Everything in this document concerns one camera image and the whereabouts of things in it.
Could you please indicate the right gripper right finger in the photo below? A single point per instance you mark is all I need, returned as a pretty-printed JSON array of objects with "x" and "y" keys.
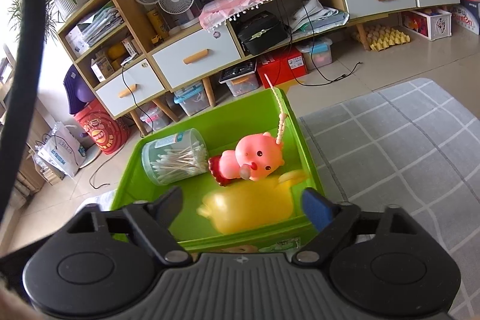
[{"x": 382, "y": 263}]

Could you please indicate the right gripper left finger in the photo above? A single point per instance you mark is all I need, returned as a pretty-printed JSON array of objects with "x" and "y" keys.
[{"x": 100, "y": 263}]

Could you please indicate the clear cotton swab jar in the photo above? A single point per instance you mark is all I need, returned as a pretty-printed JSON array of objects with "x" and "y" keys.
[{"x": 176, "y": 157}]

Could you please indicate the yellow toy pot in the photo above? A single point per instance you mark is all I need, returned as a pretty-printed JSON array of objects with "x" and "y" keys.
[{"x": 247, "y": 205}]

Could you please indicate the pink pig toy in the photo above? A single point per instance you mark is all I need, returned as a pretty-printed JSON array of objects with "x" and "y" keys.
[{"x": 255, "y": 156}]

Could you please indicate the grey checked cloth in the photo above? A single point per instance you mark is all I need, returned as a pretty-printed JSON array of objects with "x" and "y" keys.
[{"x": 412, "y": 145}]

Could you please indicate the white paper shopping bag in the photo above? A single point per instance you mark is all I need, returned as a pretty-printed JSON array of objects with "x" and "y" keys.
[{"x": 60, "y": 149}]

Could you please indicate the red round bucket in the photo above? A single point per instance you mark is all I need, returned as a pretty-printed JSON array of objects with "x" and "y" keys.
[{"x": 108, "y": 134}]

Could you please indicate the green plastic cookie box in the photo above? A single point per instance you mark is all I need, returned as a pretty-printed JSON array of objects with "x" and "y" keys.
[{"x": 221, "y": 129}]

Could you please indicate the purple plush toy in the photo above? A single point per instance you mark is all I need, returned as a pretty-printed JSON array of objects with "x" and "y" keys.
[{"x": 78, "y": 93}]

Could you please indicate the clear storage box blue lid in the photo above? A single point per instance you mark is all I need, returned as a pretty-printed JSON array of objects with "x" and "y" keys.
[{"x": 192, "y": 99}]

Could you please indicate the red cardboard box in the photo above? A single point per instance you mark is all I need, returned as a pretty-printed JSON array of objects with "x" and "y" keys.
[{"x": 280, "y": 66}]

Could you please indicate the yellow egg tray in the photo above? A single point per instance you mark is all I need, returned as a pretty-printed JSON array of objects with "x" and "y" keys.
[{"x": 378, "y": 37}]

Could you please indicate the wooden cabinet with drawers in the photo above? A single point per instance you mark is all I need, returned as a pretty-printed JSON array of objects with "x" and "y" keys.
[{"x": 192, "y": 55}]

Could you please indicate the white box red pattern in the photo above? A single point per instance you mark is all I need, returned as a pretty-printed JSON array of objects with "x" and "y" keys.
[{"x": 430, "y": 23}]

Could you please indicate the black bag on shelf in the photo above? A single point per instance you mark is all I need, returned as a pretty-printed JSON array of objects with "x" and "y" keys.
[{"x": 261, "y": 32}]

